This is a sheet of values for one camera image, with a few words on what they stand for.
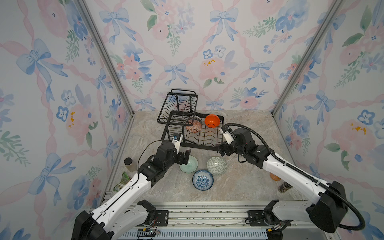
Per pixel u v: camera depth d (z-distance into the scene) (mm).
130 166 832
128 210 577
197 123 1063
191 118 1053
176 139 663
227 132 676
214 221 735
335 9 693
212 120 1094
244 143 586
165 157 576
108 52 863
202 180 858
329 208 387
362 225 377
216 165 902
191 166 897
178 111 1101
